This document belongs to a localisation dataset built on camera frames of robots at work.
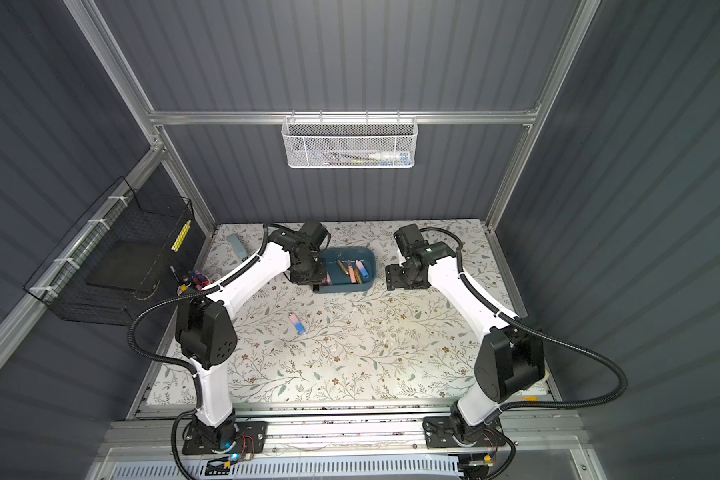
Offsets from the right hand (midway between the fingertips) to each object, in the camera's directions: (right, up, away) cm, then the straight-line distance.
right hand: (403, 280), depth 85 cm
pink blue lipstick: (-12, +3, +20) cm, 24 cm away
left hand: (-23, -1, +3) cm, 23 cm away
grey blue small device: (-59, +11, +26) cm, 65 cm away
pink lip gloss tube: (-16, 0, +20) cm, 25 cm away
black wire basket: (-71, +8, -9) cm, 72 cm away
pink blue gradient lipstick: (-33, -15, +9) cm, 37 cm away
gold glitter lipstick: (-14, 0, +19) cm, 24 cm away
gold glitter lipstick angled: (-19, +3, +21) cm, 29 cm away
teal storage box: (-20, -2, +18) cm, 27 cm away
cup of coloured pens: (-62, 0, +4) cm, 62 cm away
